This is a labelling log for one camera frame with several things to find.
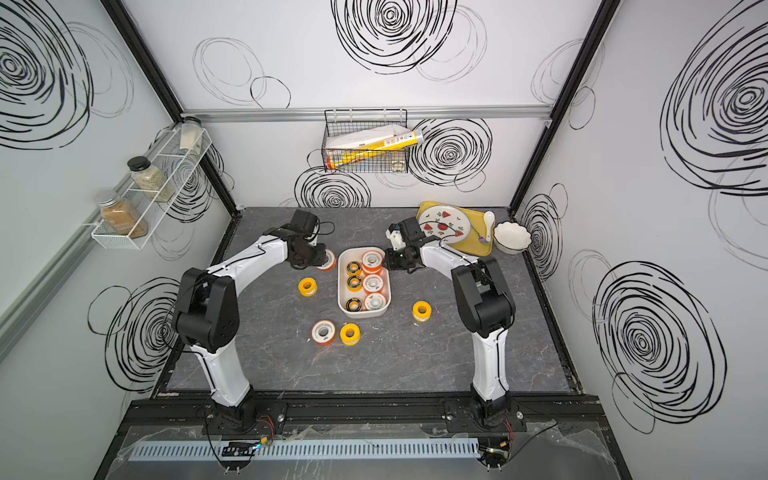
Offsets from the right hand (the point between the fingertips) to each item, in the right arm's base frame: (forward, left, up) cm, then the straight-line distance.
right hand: (386, 262), depth 98 cm
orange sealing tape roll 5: (-23, +18, -4) cm, 29 cm away
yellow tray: (+15, -33, -6) cm, 37 cm away
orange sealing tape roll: (-3, +17, +4) cm, 18 cm away
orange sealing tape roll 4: (-12, +3, -4) cm, 13 cm away
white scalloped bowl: (+16, -46, -6) cm, 49 cm away
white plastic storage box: (+2, +13, +1) cm, 13 cm away
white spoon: (+25, -39, -4) cm, 47 cm away
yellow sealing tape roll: (-8, +26, -3) cm, 27 cm away
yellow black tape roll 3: (-13, +10, -4) cm, 17 cm away
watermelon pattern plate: (+22, -24, -5) cm, 33 cm away
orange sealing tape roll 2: (+1, +5, -1) cm, 5 cm away
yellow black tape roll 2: (-6, +11, -5) cm, 13 cm away
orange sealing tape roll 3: (-6, +4, -4) cm, 8 cm away
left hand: (-1, +22, +3) cm, 22 cm away
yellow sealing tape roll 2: (-24, +10, -5) cm, 27 cm away
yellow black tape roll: (-1, +11, -4) cm, 12 cm away
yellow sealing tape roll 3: (-15, -11, -4) cm, 19 cm away
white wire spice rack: (+20, +68, +23) cm, 74 cm away
